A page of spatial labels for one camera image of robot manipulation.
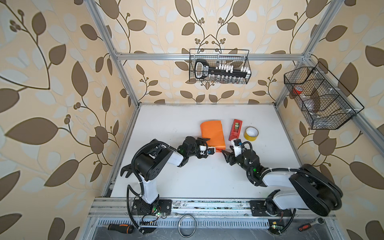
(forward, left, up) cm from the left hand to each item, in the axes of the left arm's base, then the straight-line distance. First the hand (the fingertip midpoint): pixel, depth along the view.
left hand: (209, 140), depth 92 cm
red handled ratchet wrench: (-39, -52, -5) cm, 66 cm away
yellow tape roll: (+11, -30, -7) cm, 33 cm away
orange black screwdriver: (-45, +40, -4) cm, 60 cm away
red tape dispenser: (+10, -18, -1) cm, 21 cm away
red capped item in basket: (+18, -47, +27) cm, 57 cm away
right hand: (-6, -11, +1) cm, 12 cm away
